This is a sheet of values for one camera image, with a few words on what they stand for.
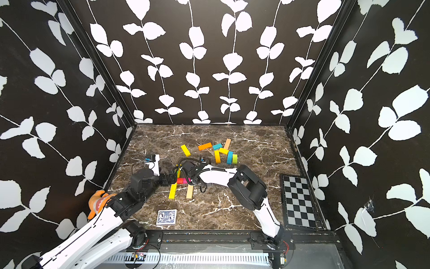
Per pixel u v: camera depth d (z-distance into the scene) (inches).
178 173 27.5
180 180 27.6
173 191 34.7
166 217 31.3
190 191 34.6
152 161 25.5
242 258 27.7
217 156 40.9
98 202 30.5
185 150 41.9
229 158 40.5
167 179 26.5
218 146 42.3
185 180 28.1
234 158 39.8
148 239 28.7
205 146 42.7
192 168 29.2
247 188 20.5
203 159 33.8
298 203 32.8
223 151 41.7
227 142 43.5
